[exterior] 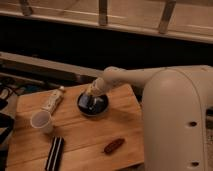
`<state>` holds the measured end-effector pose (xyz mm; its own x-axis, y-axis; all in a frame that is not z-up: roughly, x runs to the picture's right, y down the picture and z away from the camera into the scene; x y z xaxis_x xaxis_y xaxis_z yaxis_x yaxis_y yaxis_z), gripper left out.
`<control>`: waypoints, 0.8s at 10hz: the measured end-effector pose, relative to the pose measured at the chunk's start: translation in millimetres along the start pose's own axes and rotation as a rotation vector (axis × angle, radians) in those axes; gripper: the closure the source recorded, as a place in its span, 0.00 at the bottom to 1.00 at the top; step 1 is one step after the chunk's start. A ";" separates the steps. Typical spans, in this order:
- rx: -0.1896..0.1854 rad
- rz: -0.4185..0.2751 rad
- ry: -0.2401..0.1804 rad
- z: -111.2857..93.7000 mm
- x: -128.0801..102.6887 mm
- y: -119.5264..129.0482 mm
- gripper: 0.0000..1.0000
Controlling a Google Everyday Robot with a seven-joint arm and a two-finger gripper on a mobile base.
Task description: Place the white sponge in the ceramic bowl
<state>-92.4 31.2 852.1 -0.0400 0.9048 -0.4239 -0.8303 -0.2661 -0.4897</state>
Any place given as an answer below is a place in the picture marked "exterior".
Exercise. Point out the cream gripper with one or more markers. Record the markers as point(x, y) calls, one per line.
point(96, 88)

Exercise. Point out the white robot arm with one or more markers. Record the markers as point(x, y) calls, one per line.
point(174, 105)

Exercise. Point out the dark ceramic bowl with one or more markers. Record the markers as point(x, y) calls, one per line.
point(101, 105)

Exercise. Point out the brown sausage toy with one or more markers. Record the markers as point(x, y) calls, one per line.
point(114, 145)

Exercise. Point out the black white striped bar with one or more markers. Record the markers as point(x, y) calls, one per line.
point(55, 153)

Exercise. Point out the metal window frame bars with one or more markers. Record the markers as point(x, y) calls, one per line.
point(103, 13)

